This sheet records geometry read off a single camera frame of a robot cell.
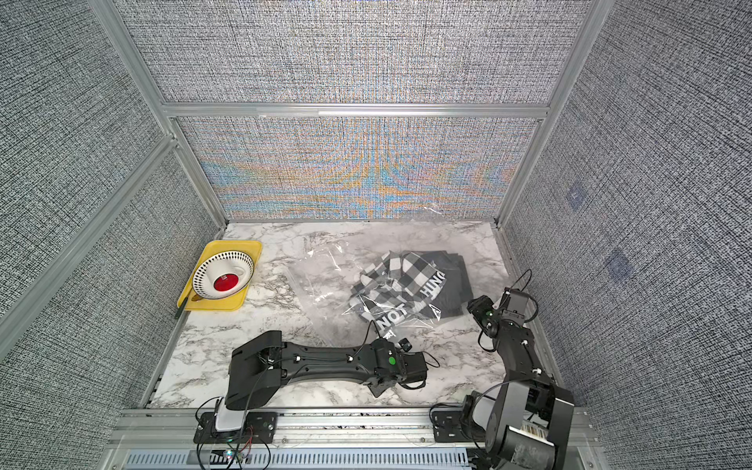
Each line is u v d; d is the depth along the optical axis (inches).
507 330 23.9
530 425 16.5
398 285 37.3
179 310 36.4
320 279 40.5
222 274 37.3
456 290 37.6
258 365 19.8
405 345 28.9
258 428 29.0
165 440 28.9
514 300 26.6
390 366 21.6
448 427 29.0
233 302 37.4
